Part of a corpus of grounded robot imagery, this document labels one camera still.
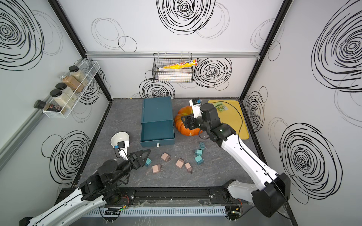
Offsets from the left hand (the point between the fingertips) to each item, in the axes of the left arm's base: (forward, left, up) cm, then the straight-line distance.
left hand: (147, 152), depth 69 cm
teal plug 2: (+8, -28, -15) cm, 32 cm away
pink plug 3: (+1, -16, -17) cm, 24 cm away
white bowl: (+17, +25, -17) cm, 35 cm away
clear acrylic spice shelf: (+53, +46, +13) cm, 71 cm away
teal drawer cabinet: (+21, -1, -6) cm, 22 cm away
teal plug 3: (+4, -28, -17) cm, 33 cm away
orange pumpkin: (+35, -19, -8) cm, 40 cm away
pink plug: (+5, -7, -18) cm, 20 cm away
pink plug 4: (-1, -22, -16) cm, 27 cm away
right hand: (+16, -19, +9) cm, 27 cm away
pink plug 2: (-2, -3, -17) cm, 17 cm away
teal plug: (+12, -30, -15) cm, 36 cm away
